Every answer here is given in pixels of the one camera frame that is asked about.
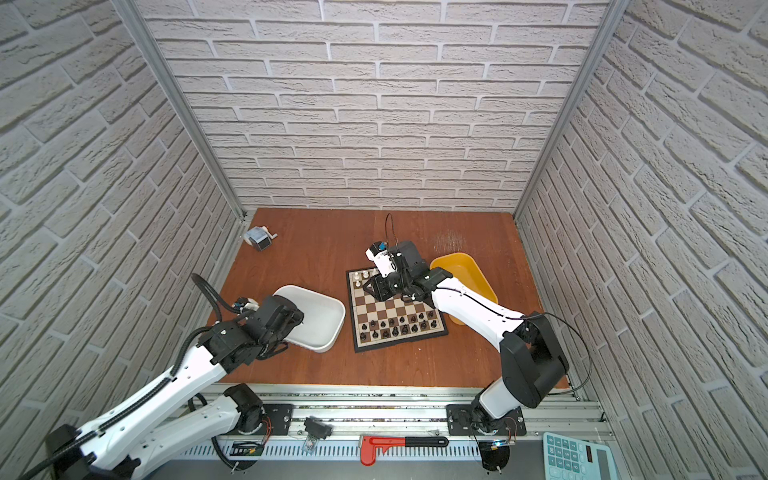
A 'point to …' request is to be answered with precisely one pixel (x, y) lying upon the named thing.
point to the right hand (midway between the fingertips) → (369, 283)
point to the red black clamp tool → (368, 445)
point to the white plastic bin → (324, 318)
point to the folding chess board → (377, 323)
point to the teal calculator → (572, 458)
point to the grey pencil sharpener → (259, 237)
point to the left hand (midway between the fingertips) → (295, 315)
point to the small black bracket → (317, 427)
